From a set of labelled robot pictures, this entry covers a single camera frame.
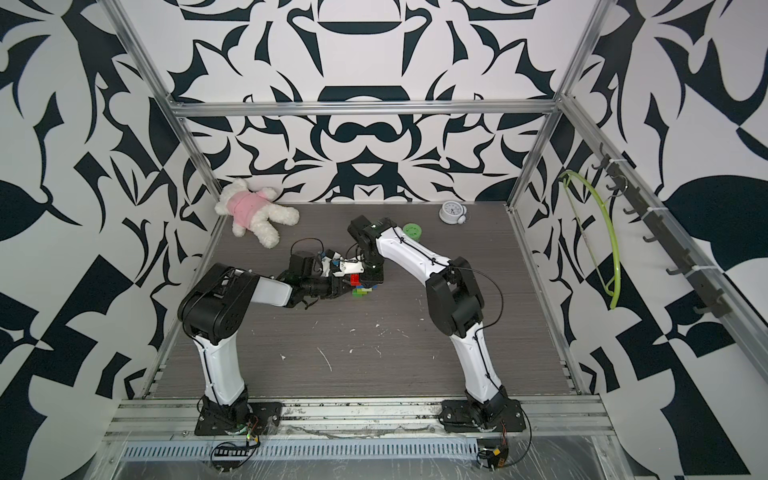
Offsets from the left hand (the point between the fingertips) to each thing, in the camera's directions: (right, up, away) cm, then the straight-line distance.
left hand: (353, 284), depth 97 cm
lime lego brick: (+5, 0, -6) cm, 8 cm away
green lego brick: (+1, -3, -3) cm, 4 cm away
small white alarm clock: (+36, +24, +17) cm, 47 cm away
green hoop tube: (+61, +4, -27) cm, 67 cm away
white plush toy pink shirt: (-35, +24, +9) cm, 44 cm away
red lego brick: (+2, +4, -13) cm, 14 cm away
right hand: (+5, +5, -4) cm, 8 cm away
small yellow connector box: (+36, -35, -26) cm, 57 cm away
